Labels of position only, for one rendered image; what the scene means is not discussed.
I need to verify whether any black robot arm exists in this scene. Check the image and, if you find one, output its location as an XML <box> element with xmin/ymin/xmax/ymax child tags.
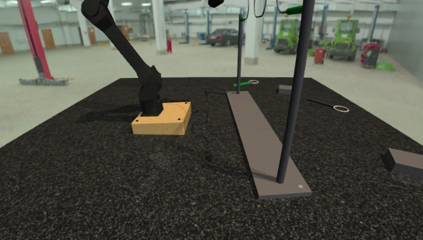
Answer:
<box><xmin>81</xmin><ymin>0</ymin><xmax>164</xmax><ymax>117</ymax></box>

